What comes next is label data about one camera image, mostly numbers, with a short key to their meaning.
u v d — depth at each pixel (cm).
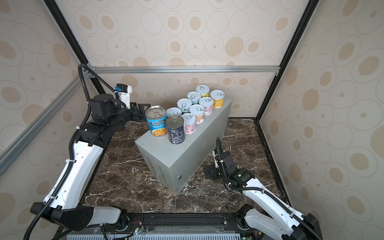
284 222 41
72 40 78
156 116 59
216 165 70
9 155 51
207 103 73
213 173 70
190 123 64
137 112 57
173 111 68
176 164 58
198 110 69
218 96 76
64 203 37
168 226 73
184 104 71
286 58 85
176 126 57
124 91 54
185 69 90
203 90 80
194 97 74
